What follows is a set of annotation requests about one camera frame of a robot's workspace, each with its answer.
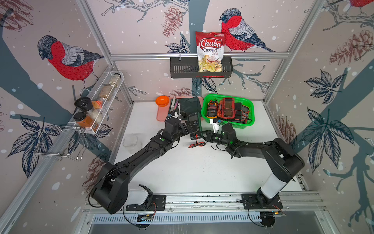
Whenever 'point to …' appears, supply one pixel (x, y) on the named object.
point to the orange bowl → (162, 101)
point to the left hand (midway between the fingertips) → (190, 122)
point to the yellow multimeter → (212, 109)
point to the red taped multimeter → (228, 107)
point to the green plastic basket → (207, 98)
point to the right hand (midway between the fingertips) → (198, 133)
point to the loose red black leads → (199, 144)
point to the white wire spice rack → (102, 96)
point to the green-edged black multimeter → (195, 120)
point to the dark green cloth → (189, 106)
